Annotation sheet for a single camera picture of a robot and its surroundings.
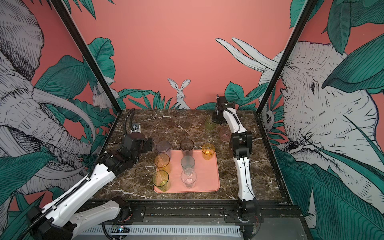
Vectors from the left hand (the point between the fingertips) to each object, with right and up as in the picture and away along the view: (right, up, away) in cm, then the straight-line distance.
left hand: (140, 136), depth 76 cm
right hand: (+42, +11, +29) cm, 52 cm away
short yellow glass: (+37, -11, +20) cm, 43 cm away
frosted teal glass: (+24, -17, +14) cm, 32 cm away
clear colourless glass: (+25, -24, +8) cm, 35 cm away
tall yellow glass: (+11, -15, +4) cm, 19 cm away
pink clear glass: (+50, -1, +28) cm, 57 cm away
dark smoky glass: (+23, -8, +18) cm, 30 cm away
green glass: (+11, -22, -1) cm, 24 cm away
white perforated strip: (+44, -45, -5) cm, 63 cm away
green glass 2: (+39, +5, +35) cm, 53 cm away
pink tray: (+36, -23, +12) cm, 45 cm away
